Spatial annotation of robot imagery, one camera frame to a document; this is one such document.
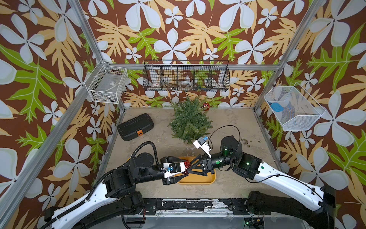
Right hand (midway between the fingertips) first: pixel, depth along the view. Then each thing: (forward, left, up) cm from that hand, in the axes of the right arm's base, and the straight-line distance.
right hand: (189, 170), depth 57 cm
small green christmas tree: (+28, -2, -2) cm, 28 cm away
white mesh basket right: (+34, -64, -1) cm, 72 cm away
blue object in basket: (+41, -55, -5) cm, 69 cm away
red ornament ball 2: (+2, +1, +2) cm, 3 cm away
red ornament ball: (+37, -11, 0) cm, 38 cm away
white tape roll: (+62, 0, -3) cm, 62 cm away
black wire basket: (+66, +16, +2) cm, 68 cm away
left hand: (+3, +1, 0) cm, 3 cm away
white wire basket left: (+52, +50, +5) cm, 72 cm away
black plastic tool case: (+42, +38, -26) cm, 62 cm away
